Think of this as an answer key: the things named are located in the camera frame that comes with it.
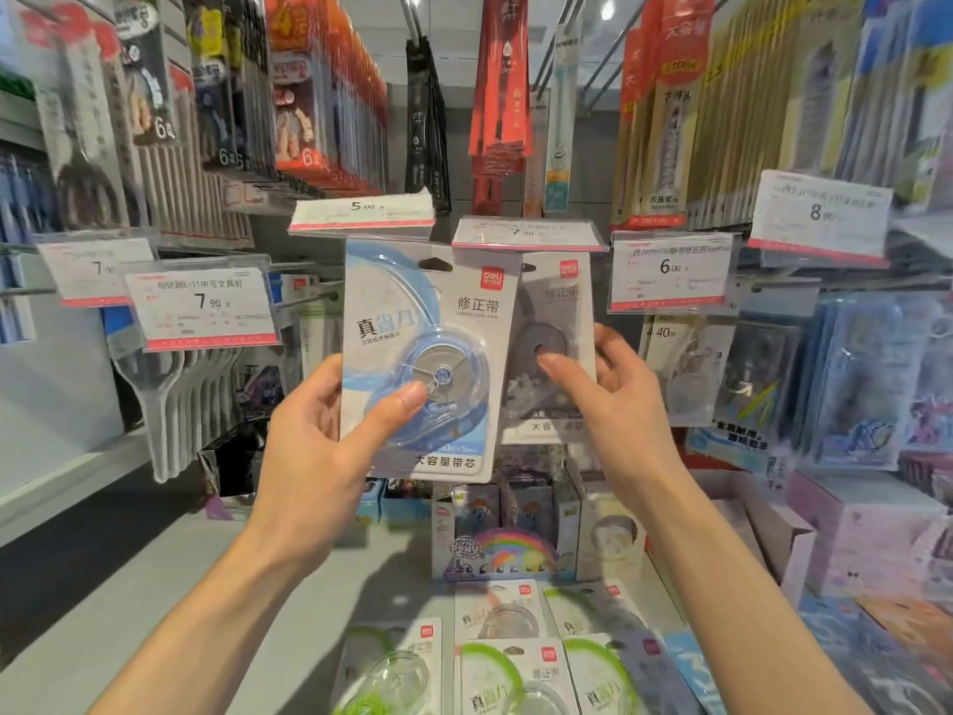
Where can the purple black card box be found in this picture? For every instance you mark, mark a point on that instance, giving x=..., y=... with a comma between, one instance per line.
x=231, y=469

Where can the blue card box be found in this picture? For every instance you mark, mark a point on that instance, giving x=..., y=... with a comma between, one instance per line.
x=402, y=502

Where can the rack of blue pen packs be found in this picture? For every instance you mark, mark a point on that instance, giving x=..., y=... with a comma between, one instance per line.
x=22, y=215

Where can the white teal pen pack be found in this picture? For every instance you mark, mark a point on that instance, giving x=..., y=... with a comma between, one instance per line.
x=560, y=119

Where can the row of blue yellow packs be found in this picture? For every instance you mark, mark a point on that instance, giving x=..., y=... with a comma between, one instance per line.
x=908, y=89

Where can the white pink display carton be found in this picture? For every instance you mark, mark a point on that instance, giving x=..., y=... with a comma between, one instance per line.
x=774, y=536

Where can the white side shelving unit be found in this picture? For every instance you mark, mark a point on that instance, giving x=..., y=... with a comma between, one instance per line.
x=59, y=409

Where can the blue correction tape pack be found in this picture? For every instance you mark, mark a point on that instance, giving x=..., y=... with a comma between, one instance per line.
x=387, y=290

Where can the person's right hand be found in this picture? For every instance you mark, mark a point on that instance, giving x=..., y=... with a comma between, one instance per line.
x=633, y=431

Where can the dark blister pack blue card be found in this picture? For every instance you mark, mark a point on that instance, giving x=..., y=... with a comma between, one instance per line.
x=752, y=387

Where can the row of dark toy packs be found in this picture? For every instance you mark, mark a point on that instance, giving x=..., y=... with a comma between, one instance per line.
x=223, y=81

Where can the clear 40m correction tape pack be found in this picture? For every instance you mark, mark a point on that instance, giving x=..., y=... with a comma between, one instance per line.
x=689, y=379

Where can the row of yellow refill packs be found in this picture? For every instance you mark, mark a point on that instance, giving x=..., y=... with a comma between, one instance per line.
x=782, y=96

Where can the beige box round window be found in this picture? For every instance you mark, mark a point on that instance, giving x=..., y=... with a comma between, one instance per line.
x=614, y=536

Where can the row of blue character packs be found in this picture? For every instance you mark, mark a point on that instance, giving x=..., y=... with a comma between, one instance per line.
x=871, y=379

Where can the metal peg hook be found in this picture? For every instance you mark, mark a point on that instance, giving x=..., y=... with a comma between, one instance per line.
x=309, y=297

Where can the rainbow print display box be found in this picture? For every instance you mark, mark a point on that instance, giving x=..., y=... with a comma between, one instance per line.
x=506, y=551

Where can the white price tag red stripe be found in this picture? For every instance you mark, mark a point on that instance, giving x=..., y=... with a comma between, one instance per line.
x=93, y=271
x=525, y=234
x=201, y=305
x=819, y=215
x=670, y=271
x=361, y=212

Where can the row of red hanging packs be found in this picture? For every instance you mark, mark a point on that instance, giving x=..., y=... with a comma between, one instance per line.
x=500, y=81

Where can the colourful sticker pack display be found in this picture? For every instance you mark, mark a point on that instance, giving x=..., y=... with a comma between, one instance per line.
x=521, y=457

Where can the person's left hand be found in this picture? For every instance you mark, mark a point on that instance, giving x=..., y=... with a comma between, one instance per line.
x=313, y=476

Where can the red carton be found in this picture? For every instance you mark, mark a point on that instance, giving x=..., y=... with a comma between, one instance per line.
x=707, y=461

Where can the figure toy blister pack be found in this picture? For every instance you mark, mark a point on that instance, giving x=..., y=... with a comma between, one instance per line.
x=145, y=66

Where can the row of orange refill packs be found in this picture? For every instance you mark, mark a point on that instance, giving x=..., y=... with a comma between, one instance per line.
x=666, y=111

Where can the row of grey white packs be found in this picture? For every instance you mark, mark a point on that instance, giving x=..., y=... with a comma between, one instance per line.
x=201, y=186

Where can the person's right forearm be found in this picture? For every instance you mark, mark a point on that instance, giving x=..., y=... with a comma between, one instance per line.
x=744, y=610

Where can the pile of assorted correction tapes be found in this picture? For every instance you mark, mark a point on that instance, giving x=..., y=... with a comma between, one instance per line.
x=506, y=662

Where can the person's left forearm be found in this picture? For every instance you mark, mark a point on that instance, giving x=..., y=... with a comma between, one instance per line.
x=208, y=632

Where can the row of clear scissors packs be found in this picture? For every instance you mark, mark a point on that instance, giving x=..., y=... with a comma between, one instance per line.
x=171, y=409

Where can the large dark scissors pack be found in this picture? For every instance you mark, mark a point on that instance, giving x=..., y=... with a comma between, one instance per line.
x=78, y=126

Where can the grey correction tape pack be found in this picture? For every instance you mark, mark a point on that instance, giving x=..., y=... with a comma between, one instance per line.
x=551, y=290

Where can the row of black packs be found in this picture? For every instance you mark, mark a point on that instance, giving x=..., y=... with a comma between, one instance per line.
x=426, y=126

